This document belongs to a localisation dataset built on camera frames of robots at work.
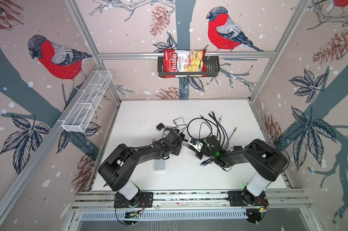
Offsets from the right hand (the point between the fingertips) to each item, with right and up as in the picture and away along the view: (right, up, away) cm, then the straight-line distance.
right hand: (188, 148), depth 90 cm
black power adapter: (-20, +12, +14) cm, 27 cm away
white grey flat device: (-18, -9, -7) cm, 21 cm away
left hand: (-8, +1, +1) cm, 8 cm away
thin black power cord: (-8, +12, +14) cm, 20 cm away
